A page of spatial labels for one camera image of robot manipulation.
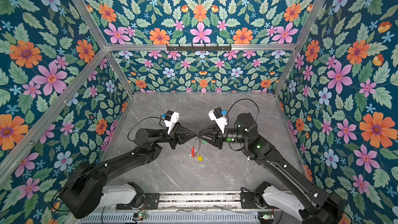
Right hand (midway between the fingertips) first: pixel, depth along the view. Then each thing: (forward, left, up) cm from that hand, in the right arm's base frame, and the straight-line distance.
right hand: (200, 133), depth 60 cm
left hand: (-2, +2, +2) cm, 3 cm away
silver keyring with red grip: (-5, +3, -9) cm, 11 cm away
